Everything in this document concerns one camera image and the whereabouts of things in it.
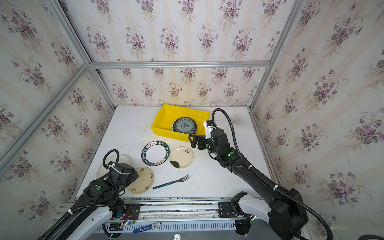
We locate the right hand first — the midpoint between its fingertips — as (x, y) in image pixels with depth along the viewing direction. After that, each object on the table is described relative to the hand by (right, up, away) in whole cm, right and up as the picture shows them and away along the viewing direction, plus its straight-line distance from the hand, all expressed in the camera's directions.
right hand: (193, 137), depth 77 cm
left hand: (-33, -21, +2) cm, 39 cm away
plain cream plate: (-54, -21, +9) cm, 59 cm away
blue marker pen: (-21, -41, -9) cm, 47 cm away
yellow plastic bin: (-21, +13, +37) cm, 44 cm away
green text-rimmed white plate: (-25, -12, +17) cm, 32 cm away
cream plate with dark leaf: (-8, -14, +14) cm, 21 cm away
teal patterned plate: (-6, +5, +27) cm, 28 cm away
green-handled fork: (-8, -25, +6) cm, 27 cm away
